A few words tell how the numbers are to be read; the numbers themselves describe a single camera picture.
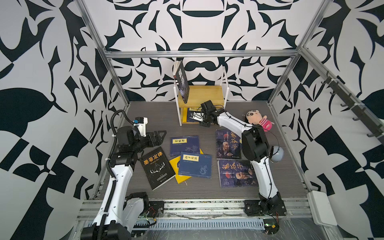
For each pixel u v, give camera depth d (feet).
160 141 2.22
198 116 2.93
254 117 3.41
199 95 3.27
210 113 2.59
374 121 1.75
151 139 2.17
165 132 2.39
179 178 2.73
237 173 2.78
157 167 2.84
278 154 2.79
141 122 2.20
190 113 2.93
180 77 2.78
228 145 3.10
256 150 1.92
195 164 2.86
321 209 2.30
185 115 3.28
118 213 1.35
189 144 3.16
